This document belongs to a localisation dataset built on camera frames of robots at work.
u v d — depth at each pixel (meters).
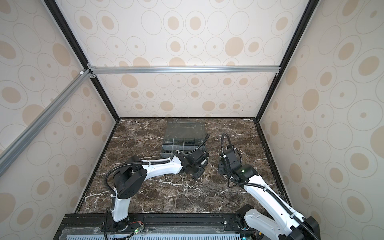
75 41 0.79
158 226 0.73
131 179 0.49
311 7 0.68
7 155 0.51
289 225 0.40
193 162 0.70
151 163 0.53
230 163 0.59
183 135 1.11
